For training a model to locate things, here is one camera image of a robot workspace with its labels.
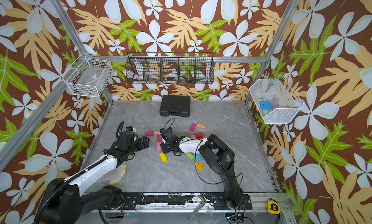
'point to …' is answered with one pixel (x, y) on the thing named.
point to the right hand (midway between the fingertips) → (162, 146)
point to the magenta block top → (192, 127)
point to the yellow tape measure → (273, 207)
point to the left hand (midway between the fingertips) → (144, 139)
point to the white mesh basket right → (276, 102)
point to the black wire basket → (170, 67)
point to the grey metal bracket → (196, 211)
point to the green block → (190, 155)
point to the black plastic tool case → (175, 105)
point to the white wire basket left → (87, 77)
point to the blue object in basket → (266, 105)
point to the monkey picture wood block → (199, 125)
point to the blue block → (198, 158)
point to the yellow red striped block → (199, 166)
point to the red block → (199, 135)
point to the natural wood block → (156, 132)
